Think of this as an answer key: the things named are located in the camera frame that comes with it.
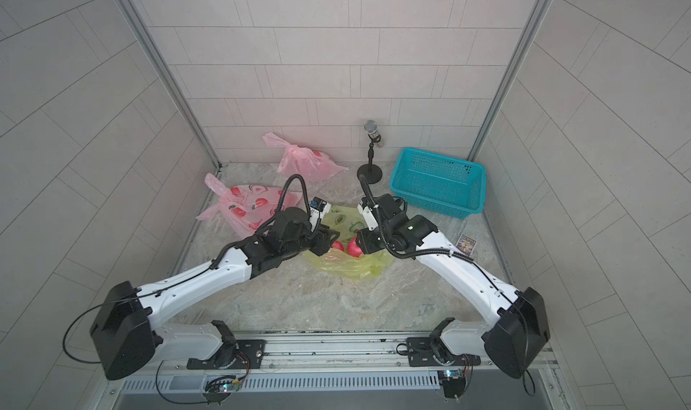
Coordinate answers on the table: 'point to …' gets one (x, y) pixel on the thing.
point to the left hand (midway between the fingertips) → (338, 230)
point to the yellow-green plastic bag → (348, 222)
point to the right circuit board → (453, 382)
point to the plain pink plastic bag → (302, 163)
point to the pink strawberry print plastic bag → (246, 208)
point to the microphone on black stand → (372, 173)
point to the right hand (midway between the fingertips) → (362, 239)
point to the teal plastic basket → (438, 183)
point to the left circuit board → (216, 388)
